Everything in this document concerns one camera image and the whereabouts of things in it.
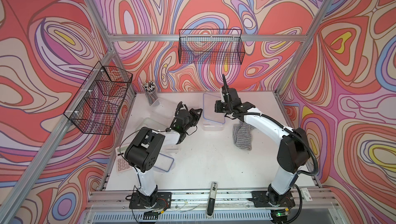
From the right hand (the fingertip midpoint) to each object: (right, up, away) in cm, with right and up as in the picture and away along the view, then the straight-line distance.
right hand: (216, 108), depth 89 cm
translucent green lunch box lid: (-43, -10, +13) cm, 46 cm away
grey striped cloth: (+16, -16, +4) cm, 24 cm away
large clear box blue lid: (-4, -10, +3) cm, 11 cm away
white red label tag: (+42, -42, -14) cm, 61 cm away
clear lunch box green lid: (-37, 0, +22) cm, 43 cm away
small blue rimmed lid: (-30, -31, -2) cm, 43 cm away
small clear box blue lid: (-28, -22, +2) cm, 36 cm away
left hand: (-6, -1, +1) cm, 6 cm away
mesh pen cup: (-43, +13, +10) cm, 46 cm away
